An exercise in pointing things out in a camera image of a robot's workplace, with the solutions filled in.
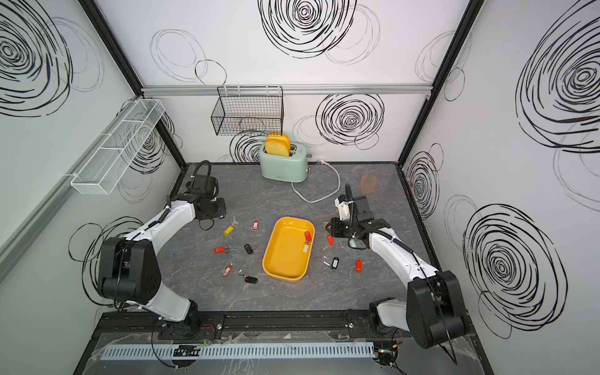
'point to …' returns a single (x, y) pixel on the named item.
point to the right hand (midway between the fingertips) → (329, 227)
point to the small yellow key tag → (229, 230)
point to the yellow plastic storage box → (288, 248)
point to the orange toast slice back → (277, 137)
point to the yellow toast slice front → (277, 145)
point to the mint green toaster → (293, 168)
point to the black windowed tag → (335, 262)
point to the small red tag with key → (219, 250)
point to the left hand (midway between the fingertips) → (218, 208)
